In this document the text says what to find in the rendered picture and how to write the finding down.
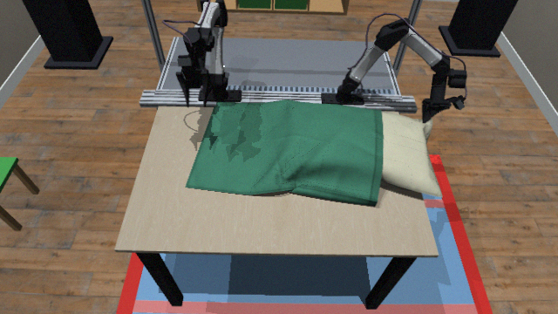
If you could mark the grey slotted aluminium extrusion bar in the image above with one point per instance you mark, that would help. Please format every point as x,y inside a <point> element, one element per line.
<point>151,100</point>

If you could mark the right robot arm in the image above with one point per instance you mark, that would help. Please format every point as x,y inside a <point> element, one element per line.
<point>216,70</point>

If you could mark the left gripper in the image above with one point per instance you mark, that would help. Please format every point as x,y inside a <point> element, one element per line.
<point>437,96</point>

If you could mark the cream pillow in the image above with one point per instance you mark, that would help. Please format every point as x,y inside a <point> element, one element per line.
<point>406,161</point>

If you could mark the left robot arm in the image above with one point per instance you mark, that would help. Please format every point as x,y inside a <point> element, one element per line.
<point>383,43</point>

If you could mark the green cloth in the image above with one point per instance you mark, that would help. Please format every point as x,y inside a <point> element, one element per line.
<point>327,151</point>

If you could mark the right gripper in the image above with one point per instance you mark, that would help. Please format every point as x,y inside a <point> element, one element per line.
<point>195,81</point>

